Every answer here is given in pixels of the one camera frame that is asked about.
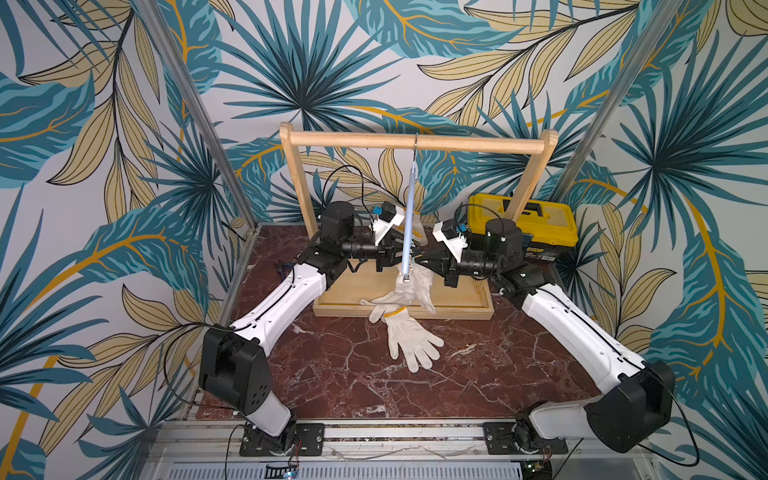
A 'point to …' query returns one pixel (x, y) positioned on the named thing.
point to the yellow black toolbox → (548, 229)
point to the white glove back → (380, 303)
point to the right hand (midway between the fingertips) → (418, 256)
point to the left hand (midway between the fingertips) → (417, 252)
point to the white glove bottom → (415, 341)
